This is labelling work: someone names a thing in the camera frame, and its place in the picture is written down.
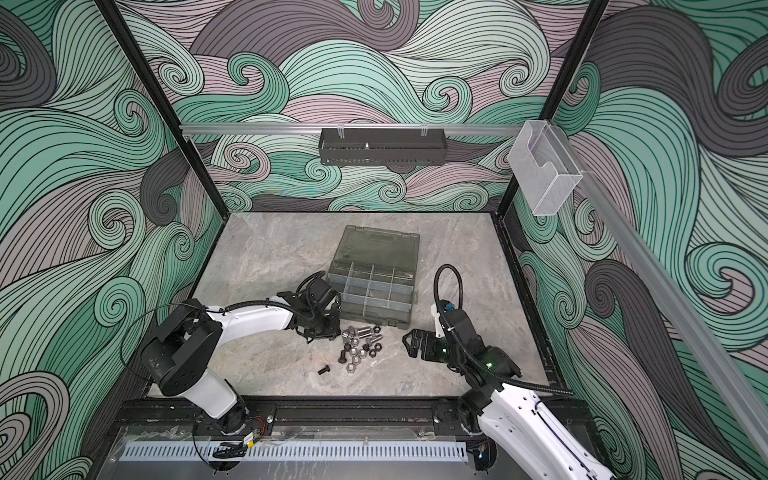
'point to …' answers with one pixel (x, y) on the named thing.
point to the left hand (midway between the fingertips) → (340, 331)
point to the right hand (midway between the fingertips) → (417, 342)
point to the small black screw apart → (327, 368)
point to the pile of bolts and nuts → (360, 343)
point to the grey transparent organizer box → (376, 271)
